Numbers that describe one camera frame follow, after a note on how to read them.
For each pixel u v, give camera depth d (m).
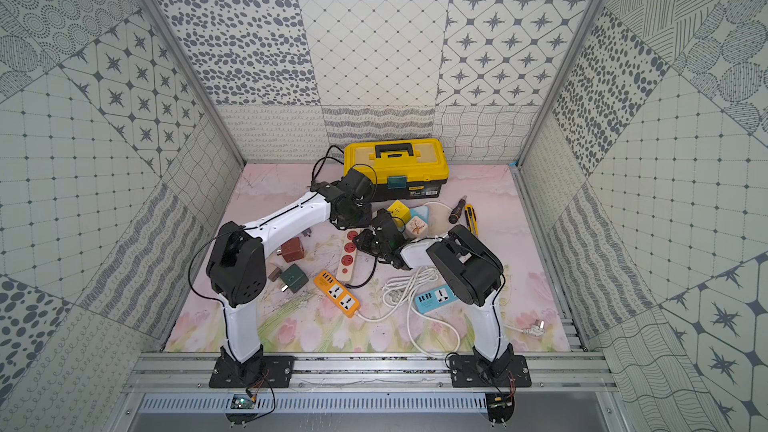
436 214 1.05
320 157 1.22
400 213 0.95
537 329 0.79
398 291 0.86
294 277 0.84
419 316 0.82
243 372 0.64
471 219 1.04
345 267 0.90
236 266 0.50
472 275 0.53
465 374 0.73
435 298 0.84
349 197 0.72
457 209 1.04
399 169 0.98
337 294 0.84
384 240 0.78
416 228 0.91
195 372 0.76
